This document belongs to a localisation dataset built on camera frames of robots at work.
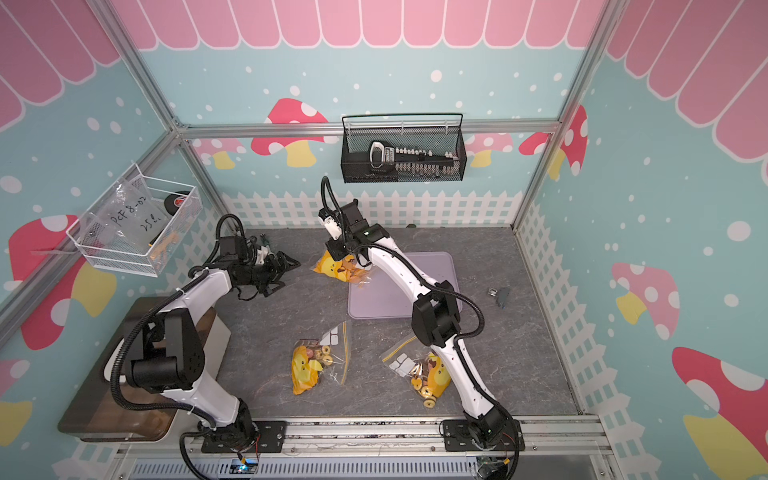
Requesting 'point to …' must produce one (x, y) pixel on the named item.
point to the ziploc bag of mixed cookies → (326, 356)
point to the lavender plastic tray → (383, 297)
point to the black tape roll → (174, 201)
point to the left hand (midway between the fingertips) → (293, 275)
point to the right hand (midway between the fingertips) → (332, 243)
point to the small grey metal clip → (492, 292)
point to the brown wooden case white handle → (95, 415)
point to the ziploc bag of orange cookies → (345, 269)
